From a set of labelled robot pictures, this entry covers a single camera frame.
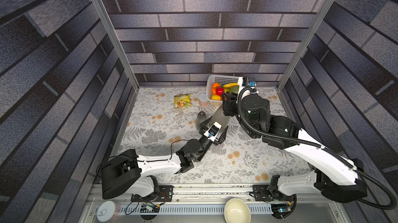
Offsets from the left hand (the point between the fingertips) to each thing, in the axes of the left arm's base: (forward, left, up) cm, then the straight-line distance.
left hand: (219, 121), depth 69 cm
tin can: (+32, +8, -22) cm, 39 cm away
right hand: (+3, 0, +15) cm, 15 cm away
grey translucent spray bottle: (+11, +8, -15) cm, 20 cm away
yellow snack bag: (+31, +22, -23) cm, 45 cm away
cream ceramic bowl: (-31, -9, -26) cm, 42 cm away
